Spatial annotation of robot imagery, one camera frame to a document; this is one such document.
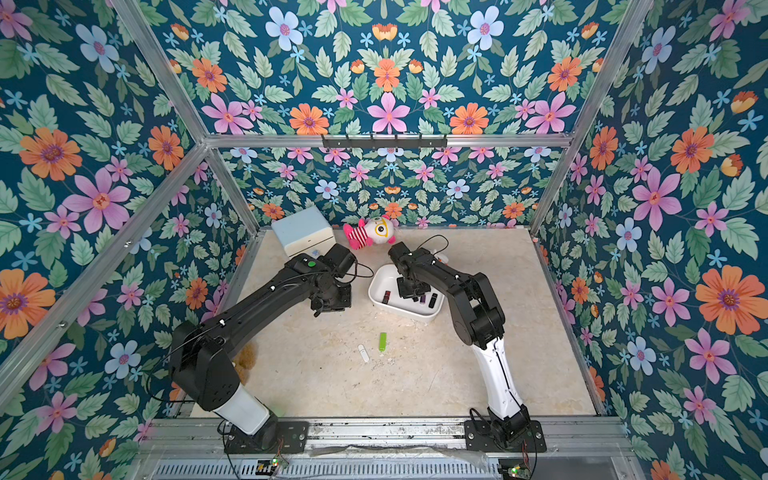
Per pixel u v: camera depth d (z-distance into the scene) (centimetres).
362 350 88
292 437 74
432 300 99
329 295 66
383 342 91
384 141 93
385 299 99
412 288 86
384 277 99
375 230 111
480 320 58
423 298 99
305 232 99
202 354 43
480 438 74
